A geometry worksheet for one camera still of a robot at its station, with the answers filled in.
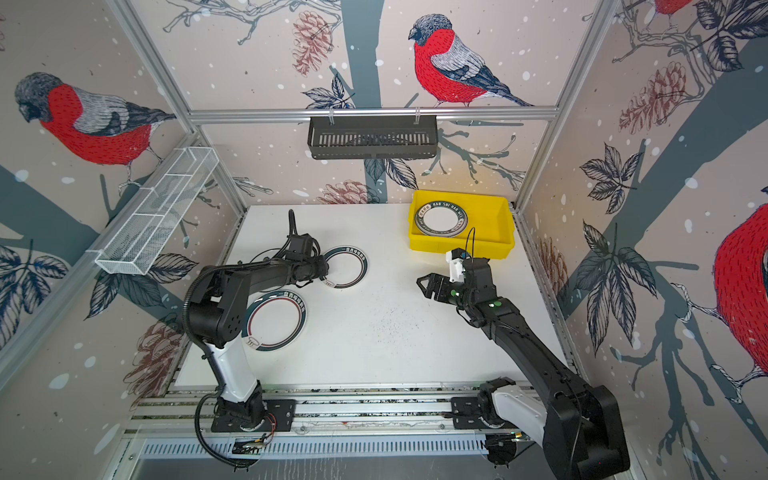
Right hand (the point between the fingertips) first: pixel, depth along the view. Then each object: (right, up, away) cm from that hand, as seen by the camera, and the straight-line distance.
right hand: (426, 285), depth 82 cm
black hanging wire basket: (-23, +50, +25) cm, 60 cm away
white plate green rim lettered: (+9, +20, +29) cm, 36 cm away
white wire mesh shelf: (-73, +16, -8) cm, 75 cm away
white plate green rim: (-25, +3, +19) cm, 32 cm away
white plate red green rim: (-46, -12, +8) cm, 48 cm away
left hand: (-33, +4, +18) cm, 38 cm away
